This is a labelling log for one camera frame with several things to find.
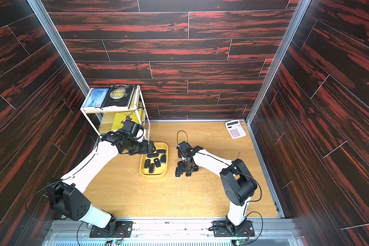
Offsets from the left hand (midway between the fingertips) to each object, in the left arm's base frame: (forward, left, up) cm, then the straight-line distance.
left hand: (150, 149), depth 82 cm
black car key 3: (-4, -14, -18) cm, 23 cm away
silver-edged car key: (-2, +2, -17) cm, 17 cm away
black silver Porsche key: (+10, -2, -17) cm, 20 cm away
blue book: (+24, +32, +16) cm, 43 cm away
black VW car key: (+1, -1, -17) cm, 17 cm away
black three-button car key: (-6, -21, -17) cm, 27 cm away
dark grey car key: (+5, -4, -17) cm, 19 cm away
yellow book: (+25, +24, 0) cm, 35 cm away
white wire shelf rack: (+15, +22, +15) cm, 30 cm away
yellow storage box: (-1, 0, -18) cm, 18 cm away
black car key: (+6, +3, -16) cm, 18 cm away
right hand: (-2, -20, -15) cm, 26 cm away
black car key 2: (+1, +5, -17) cm, 18 cm away
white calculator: (+30, -55, -15) cm, 65 cm away
